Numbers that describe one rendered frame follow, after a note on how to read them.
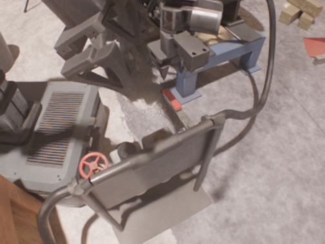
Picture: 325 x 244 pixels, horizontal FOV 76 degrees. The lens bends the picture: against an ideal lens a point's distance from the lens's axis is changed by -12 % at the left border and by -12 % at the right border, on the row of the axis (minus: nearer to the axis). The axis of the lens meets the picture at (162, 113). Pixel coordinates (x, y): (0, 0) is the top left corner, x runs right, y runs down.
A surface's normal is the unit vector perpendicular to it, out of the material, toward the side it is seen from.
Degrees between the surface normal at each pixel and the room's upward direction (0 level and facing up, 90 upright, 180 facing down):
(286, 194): 0
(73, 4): 90
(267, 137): 0
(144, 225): 0
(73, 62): 30
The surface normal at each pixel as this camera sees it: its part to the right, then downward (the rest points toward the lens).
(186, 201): 0.00, -0.58
